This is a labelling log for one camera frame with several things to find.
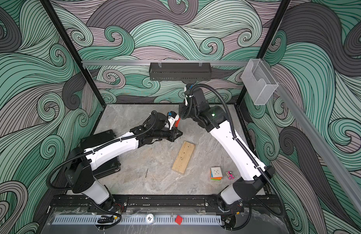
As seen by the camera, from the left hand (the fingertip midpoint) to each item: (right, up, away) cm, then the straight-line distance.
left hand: (182, 132), depth 76 cm
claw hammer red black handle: (-3, +5, -5) cm, 8 cm away
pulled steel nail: (-21, -25, +8) cm, 34 cm away
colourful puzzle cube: (+18, -24, +3) cm, 30 cm away
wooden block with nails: (+1, -17, +10) cm, 20 cm away
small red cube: (-2, -42, -6) cm, 43 cm away
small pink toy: (+27, -25, +5) cm, 37 cm away
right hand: (-1, +13, -7) cm, 15 cm away
